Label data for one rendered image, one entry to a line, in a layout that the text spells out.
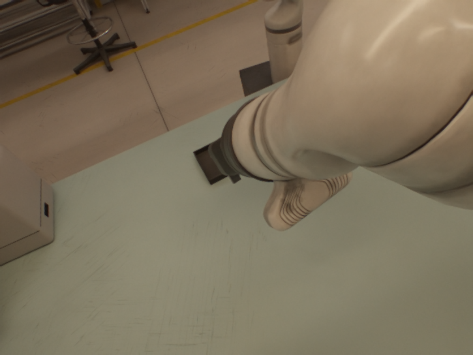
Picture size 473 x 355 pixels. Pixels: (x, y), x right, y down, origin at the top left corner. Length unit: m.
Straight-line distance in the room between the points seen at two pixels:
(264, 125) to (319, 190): 0.10
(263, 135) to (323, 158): 0.04
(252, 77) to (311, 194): 0.74
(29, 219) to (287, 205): 0.43
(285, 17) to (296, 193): 0.59
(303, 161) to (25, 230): 0.49
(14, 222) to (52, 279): 0.11
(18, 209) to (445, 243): 0.61
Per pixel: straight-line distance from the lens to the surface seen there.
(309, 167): 0.19
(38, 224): 0.60
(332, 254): 0.47
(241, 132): 0.25
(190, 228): 0.51
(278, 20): 0.82
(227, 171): 0.36
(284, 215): 0.28
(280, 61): 0.87
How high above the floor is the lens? 1.43
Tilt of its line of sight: 51 degrees down
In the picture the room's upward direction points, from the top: 18 degrees counter-clockwise
